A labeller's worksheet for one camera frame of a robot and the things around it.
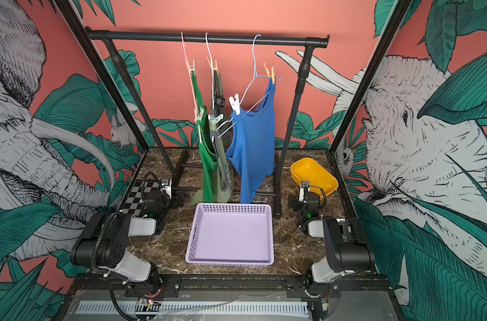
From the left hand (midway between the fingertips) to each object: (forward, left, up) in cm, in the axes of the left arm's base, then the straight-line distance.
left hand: (173, 187), depth 95 cm
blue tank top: (-3, -38, +28) cm, 47 cm away
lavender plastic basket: (-20, -26, -10) cm, 35 cm away
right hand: (-4, -62, -1) cm, 62 cm away
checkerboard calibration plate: (-4, +19, -5) cm, 20 cm away
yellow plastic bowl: (+13, -71, -6) cm, 73 cm away
